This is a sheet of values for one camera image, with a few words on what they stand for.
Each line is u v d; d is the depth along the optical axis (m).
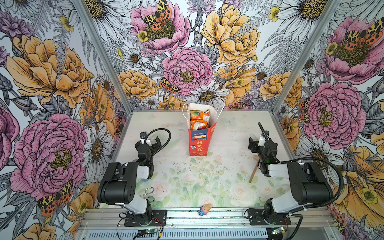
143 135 0.78
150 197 0.81
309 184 0.47
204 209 0.74
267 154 0.73
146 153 0.71
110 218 0.76
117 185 0.46
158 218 0.73
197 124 0.81
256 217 0.74
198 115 0.90
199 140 0.85
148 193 0.83
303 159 0.55
